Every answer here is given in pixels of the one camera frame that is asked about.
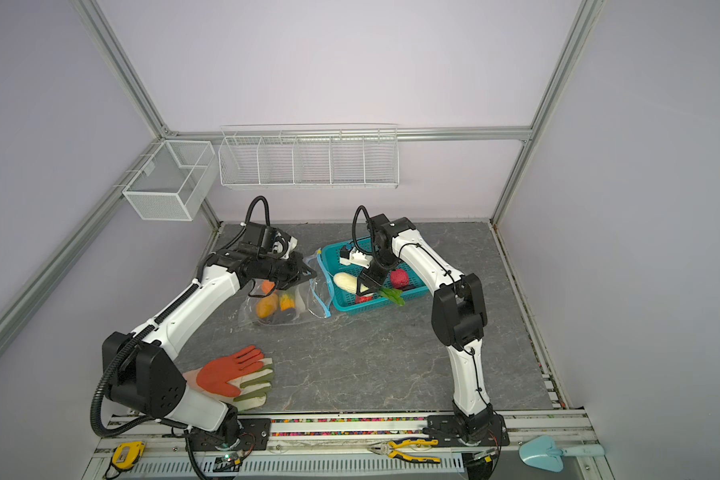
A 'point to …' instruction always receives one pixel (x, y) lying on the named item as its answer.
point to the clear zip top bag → (309, 295)
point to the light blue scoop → (541, 451)
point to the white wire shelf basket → (310, 156)
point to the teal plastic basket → (344, 302)
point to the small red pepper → (363, 299)
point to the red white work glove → (242, 378)
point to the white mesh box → (173, 182)
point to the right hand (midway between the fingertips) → (367, 288)
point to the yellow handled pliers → (390, 448)
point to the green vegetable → (393, 294)
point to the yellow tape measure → (125, 455)
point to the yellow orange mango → (267, 306)
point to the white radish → (348, 282)
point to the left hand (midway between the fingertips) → (317, 276)
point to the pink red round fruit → (399, 278)
